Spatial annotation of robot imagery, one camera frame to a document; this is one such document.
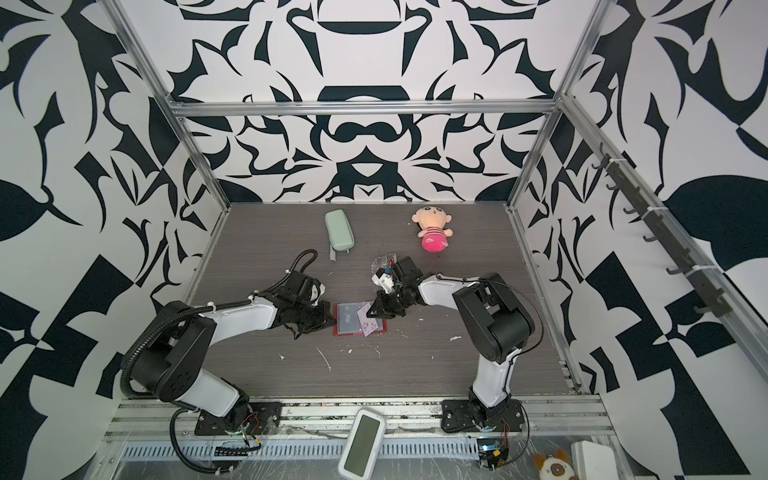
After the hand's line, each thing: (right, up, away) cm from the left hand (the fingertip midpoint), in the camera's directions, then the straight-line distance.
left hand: (339, 317), depth 89 cm
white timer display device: (+8, -22, -22) cm, 33 cm away
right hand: (+9, +1, -1) cm, 9 cm away
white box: (+58, -24, -24) cm, 67 cm away
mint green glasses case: (-3, +26, +19) cm, 32 cm away
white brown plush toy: (+50, -26, -23) cm, 61 cm away
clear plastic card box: (+14, +16, +7) cm, 22 cm away
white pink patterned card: (+9, -2, -2) cm, 9 cm away
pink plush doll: (+30, +29, +17) cm, 45 cm away
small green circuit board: (+39, -27, -18) cm, 50 cm away
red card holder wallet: (+2, -1, 0) cm, 2 cm away
